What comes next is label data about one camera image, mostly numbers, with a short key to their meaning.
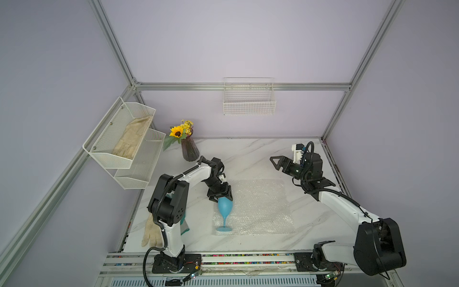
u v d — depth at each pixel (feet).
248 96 3.11
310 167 2.08
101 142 2.26
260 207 2.96
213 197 2.74
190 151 3.42
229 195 2.77
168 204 1.64
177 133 2.99
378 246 1.36
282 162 2.42
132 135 2.64
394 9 2.25
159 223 1.68
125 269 2.40
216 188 2.65
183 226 2.74
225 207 2.76
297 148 2.50
